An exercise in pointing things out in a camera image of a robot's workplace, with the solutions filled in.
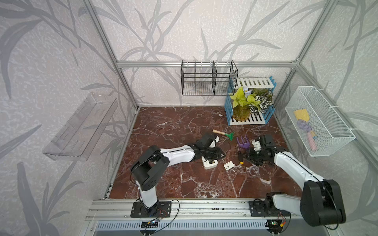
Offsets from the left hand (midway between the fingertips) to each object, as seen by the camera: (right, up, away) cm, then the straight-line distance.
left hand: (223, 156), depth 84 cm
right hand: (+12, -1, +3) cm, 13 cm away
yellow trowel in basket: (+46, +24, +1) cm, 52 cm away
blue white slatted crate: (+33, +46, +14) cm, 58 cm away
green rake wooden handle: (+8, +10, +18) cm, 22 cm away
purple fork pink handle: (+18, +4, +15) cm, 23 cm away
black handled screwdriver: (+13, -2, +10) cm, 16 cm away
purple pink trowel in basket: (+48, +17, 0) cm, 51 cm away
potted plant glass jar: (+16, +32, +7) cm, 36 cm away
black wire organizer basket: (-8, +51, +21) cm, 55 cm away
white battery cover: (+4, -7, +5) cm, 10 cm away
